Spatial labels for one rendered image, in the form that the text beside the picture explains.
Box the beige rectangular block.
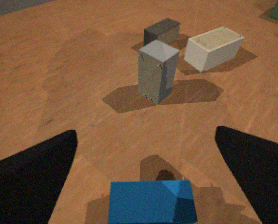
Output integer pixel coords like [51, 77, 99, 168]
[184, 25, 244, 72]

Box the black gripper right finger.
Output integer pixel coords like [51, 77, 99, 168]
[215, 126, 278, 224]

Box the dark grey block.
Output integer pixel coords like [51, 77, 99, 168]
[144, 18, 181, 46]

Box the blue block with black rectangle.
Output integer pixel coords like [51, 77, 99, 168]
[108, 179, 198, 224]

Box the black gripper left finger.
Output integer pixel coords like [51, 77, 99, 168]
[0, 130, 78, 224]

